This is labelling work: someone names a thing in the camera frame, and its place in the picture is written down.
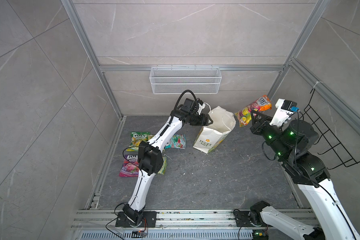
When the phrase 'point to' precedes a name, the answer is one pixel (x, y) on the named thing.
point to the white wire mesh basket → (175, 80)
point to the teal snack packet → (177, 141)
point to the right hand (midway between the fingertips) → (251, 110)
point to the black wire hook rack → (337, 148)
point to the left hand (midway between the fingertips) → (208, 119)
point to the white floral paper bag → (210, 138)
